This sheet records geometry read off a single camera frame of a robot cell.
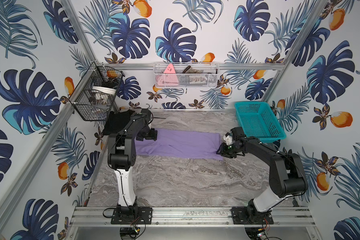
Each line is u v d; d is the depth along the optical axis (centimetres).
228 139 88
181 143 104
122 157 56
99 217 76
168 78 90
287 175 47
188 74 92
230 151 81
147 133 86
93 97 92
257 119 117
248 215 68
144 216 75
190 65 91
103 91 80
